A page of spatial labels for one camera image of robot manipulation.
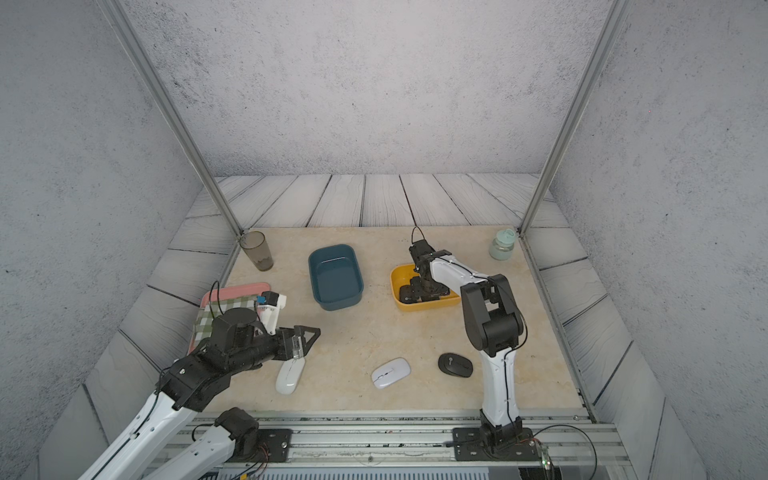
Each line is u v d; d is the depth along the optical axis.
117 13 0.70
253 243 1.04
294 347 0.63
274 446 0.73
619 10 0.70
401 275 1.06
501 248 1.09
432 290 0.88
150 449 0.44
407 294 0.99
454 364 0.84
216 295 1.11
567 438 0.76
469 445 0.72
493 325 0.55
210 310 0.95
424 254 0.82
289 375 0.83
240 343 0.54
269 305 0.64
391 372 0.83
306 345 0.63
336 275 1.05
